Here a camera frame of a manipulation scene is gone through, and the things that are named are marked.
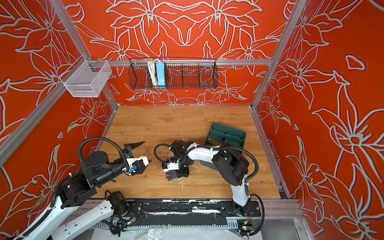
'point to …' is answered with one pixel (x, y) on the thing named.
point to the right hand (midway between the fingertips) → (177, 174)
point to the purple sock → (171, 174)
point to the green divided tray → (218, 134)
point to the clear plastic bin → (85, 78)
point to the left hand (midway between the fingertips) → (144, 146)
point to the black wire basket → (180, 72)
